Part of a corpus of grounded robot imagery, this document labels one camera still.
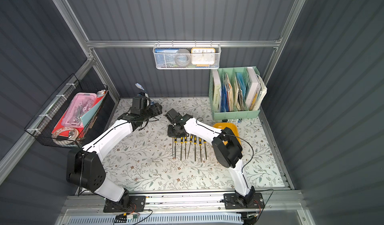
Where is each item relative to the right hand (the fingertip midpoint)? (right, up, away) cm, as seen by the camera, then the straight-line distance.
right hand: (174, 132), depth 91 cm
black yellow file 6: (0, -7, +5) cm, 9 cm away
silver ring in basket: (-49, +3, -25) cm, 55 cm away
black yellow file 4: (+7, -7, +5) cm, 11 cm away
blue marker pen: (+44, +6, +14) cm, 46 cm away
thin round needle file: (+20, -7, +5) cm, 22 cm away
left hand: (-10, +15, -4) cm, 19 cm away
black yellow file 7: (-2, -10, +5) cm, 11 cm away
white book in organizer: (+27, +26, +3) cm, 38 cm away
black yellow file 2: (+13, -8, +5) cm, 16 cm away
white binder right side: (+54, +25, -2) cm, 60 cm away
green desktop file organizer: (+41, +11, +12) cm, 44 cm away
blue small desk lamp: (-23, +29, +6) cm, 38 cm away
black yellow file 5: (+4, -7, +5) cm, 10 cm away
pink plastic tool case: (-45, +17, -16) cm, 50 cm away
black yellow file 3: (+10, -7, +5) cm, 13 cm away
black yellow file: (+16, -8, +5) cm, 19 cm away
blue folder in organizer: (+32, +21, +5) cm, 38 cm away
